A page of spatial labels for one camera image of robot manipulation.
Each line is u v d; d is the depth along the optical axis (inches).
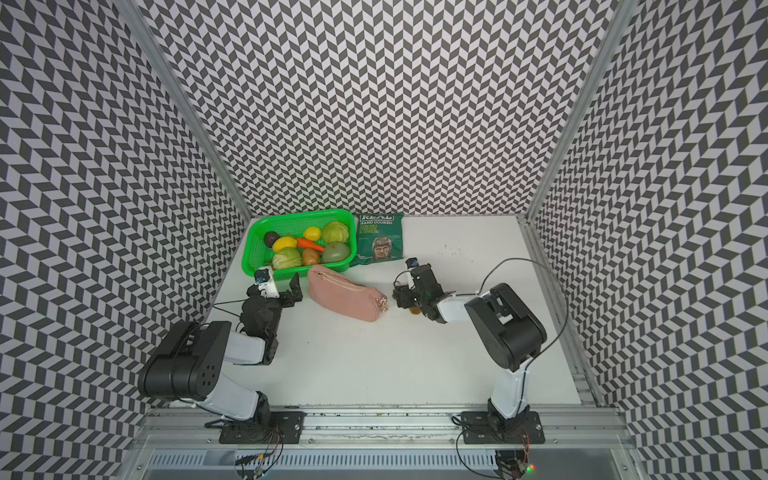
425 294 29.8
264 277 30.3
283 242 41.0
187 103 34.7
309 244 43.8
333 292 34.7
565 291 39.6
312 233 43.0
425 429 29.6
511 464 27.4
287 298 32.0
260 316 28.0
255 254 39.8
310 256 39.8
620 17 26.6
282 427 28.5
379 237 43.0
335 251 39.0
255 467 26.9
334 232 41.2
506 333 19.5
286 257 38.2
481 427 28.6
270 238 41.8
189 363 17.7
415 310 35.6
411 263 34.1
